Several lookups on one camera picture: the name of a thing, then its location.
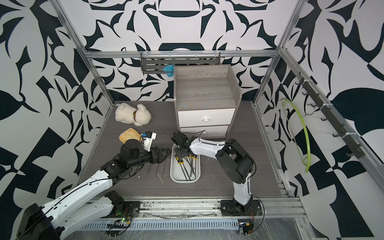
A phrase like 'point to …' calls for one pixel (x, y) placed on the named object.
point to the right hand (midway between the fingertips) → (181, 149)
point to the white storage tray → (185, 169)
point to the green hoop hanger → (309, 154)
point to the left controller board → (120, 223)
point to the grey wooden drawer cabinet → (207, 97)
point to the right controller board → (247, 227)
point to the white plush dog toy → (140, 116)
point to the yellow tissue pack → (130, 134)
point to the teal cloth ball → (169, 69)
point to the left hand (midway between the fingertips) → (166, 148)
